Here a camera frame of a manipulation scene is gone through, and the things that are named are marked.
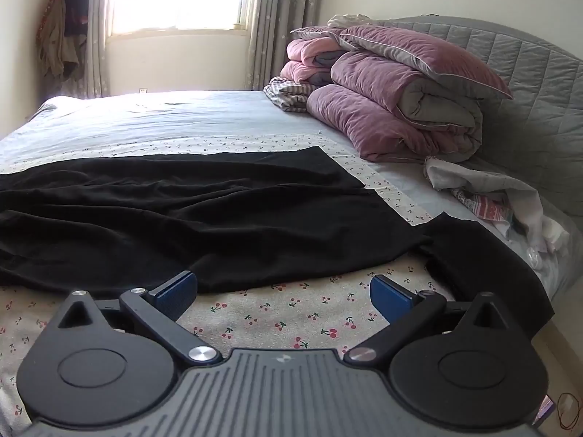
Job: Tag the grey patterned curtain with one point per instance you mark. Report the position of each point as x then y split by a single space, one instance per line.
282 22
95 54

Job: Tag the pink folded blanket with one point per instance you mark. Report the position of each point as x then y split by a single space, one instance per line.
300 54

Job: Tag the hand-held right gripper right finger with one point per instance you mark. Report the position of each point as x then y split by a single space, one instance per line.
391 293

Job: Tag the purple folded quilt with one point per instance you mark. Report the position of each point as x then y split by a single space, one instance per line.
364 118

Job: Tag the light blue bed sheet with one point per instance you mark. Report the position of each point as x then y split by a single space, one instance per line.
182 118

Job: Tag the black pants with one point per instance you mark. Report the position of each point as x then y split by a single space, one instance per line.
182 209

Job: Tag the striped cloth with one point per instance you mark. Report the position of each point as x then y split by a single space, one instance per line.
287 95

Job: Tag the white crumpled cloth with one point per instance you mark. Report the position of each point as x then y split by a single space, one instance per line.
501 182

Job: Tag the red patterned cloth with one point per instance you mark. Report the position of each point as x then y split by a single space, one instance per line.
487 207

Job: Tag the beige hanging garment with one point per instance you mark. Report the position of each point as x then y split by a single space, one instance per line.
52 41

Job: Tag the purple pillow with grey trim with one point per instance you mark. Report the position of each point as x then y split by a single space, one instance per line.
423 50

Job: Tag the grey quilted headboard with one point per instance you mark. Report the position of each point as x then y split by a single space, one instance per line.
524 82

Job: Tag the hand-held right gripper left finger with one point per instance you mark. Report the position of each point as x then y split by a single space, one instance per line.
175 290

